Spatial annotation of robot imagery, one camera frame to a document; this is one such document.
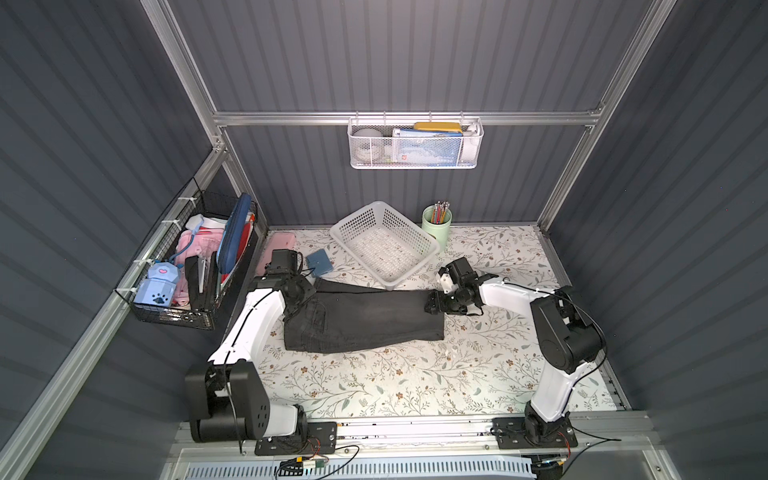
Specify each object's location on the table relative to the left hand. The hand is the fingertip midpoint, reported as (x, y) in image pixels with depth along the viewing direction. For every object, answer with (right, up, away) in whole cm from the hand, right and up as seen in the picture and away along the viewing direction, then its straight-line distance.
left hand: (306, 293), depth 86 cm
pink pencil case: (-21, +16, +32) cm, 42 cm away
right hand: (+41, -5, +10) cm, 42 cm away
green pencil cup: (+42, +19, +19) cm, 50 cm away
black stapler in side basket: (-18, +6, -21) cm, 28 cm away
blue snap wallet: (-1, +8, +22) cm, 24 cm away
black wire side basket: (-28, +24, -6) cm, 37 cm away
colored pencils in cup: (+42, +26, +18) cm, 53 cm away
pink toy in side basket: (-24, +14, -15) cm, 31 cm away
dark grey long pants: (+10, -8, +5) cm, 13 cm away
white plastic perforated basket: (+21, +14, +29) cm, 39 cm away
